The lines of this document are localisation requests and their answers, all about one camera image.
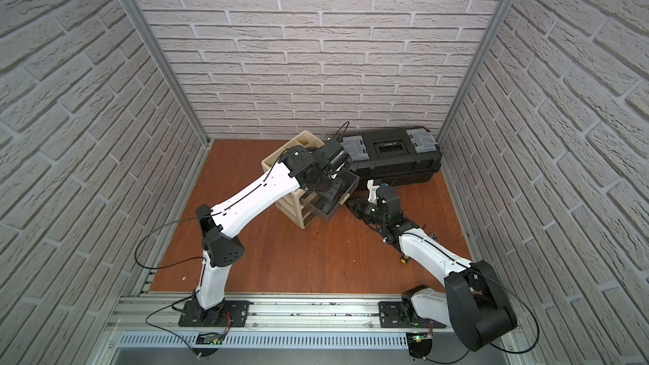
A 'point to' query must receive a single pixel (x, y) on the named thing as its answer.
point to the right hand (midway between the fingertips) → (346, 200)
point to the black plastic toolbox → (395, 156)
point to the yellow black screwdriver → (405, 259)
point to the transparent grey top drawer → (350, 181)
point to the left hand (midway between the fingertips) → (338, 187)
